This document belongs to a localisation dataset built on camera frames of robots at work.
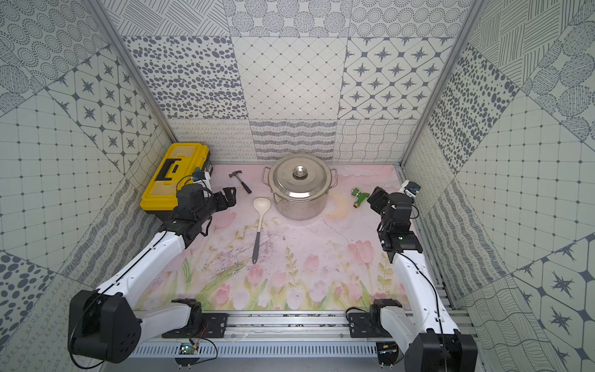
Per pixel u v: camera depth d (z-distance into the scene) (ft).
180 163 3.21
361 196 3.52
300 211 3.19
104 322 1.28
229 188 2.49
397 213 1.87
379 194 2.31
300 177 3.05
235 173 3.84
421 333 1.30
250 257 2.94
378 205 2.30
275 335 2.40
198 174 2.36
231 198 2.51
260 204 3.32
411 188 2.17
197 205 2.08
